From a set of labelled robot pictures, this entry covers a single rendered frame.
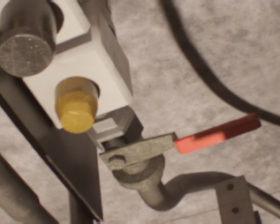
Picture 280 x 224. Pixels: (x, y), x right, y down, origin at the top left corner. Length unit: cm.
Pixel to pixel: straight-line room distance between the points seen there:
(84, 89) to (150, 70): 65
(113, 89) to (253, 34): 64
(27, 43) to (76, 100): 9
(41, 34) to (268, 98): 89
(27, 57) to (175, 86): 77
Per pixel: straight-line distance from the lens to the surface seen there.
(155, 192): 70
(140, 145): 60
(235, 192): 50
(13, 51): 46
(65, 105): 52
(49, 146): 56
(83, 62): 53
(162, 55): 116
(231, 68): 121
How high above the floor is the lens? 85
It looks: 43 degrees down
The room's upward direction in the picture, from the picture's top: 172 degrees clockwise
